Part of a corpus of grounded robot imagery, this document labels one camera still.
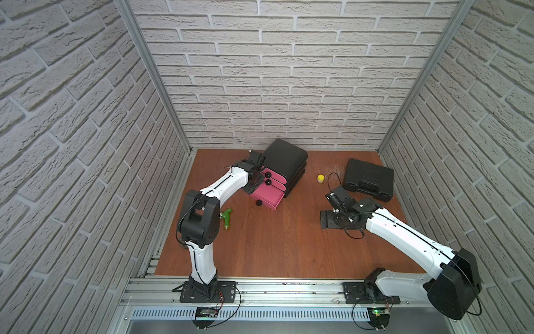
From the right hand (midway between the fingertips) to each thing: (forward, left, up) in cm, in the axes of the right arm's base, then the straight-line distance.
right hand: (334, 221), depth 81 cm
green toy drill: (+9, +46, -8) cm, 47 cm away
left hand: (+23, +29, +1) cm, 37 cm away
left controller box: (-26, +50, -9) cm, 57 cm away
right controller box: (-31, -11, -11) cm, 35 cm away
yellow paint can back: (+28, -2, -8) cm, 29 cm away
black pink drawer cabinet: (+24, +18, +8) cm, 31 cm away
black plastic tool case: (+23, -24, -4) cm, 34 cm away
